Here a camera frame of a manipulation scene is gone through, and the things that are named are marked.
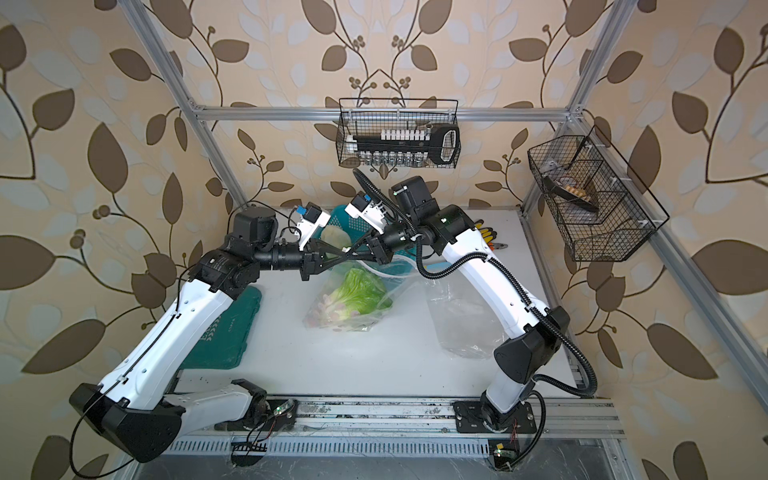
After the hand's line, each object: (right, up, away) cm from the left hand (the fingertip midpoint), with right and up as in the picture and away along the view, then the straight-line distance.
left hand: (340, 252), depth 64 cm
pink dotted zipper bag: (-9, -18, +13) cm, 24 cm away
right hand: (+2, 0, +2) cm, 3 cm away
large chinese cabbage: (+3, -10, +7) cm, 13 cm away
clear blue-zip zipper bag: (+33, -24, +27) cm, 49 cm away
